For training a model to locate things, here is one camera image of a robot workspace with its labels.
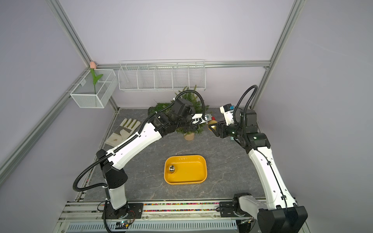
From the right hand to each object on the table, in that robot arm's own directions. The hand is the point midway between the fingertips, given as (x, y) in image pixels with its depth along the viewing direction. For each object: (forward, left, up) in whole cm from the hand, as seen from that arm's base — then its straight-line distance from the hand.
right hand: (213, 124), depth 72 cm
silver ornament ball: (-13, +23, -26) cm, 37 cm away
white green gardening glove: (+21, +60, -30) cm, 70 cm away
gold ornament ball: (-1, +2, +3) cm, 4 cm away
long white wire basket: (+48, +32, -3) cm, 58 cm away
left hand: (+3, +8, +2) cm, 9 cm away
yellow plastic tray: (-12, +13, -30) cm, 35 cm away
